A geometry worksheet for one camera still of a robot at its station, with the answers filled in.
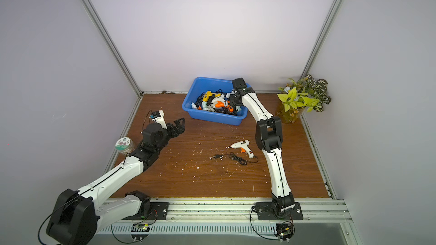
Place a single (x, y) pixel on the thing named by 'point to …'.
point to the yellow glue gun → (208, 94)
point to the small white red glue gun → (244, 147)
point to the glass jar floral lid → (124, 145)
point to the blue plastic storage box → (201, 85)
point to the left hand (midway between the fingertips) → (179, 120)
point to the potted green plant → (306, 94)
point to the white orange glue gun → (197, 105)
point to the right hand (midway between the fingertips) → (236, 97)
